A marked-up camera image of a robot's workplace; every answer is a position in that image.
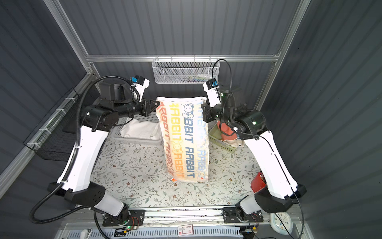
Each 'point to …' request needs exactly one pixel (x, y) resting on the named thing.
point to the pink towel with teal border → (226, 132)
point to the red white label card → (185, 230)
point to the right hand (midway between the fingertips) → (204, 106)
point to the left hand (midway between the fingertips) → (158, 102)
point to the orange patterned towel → (185, 137)
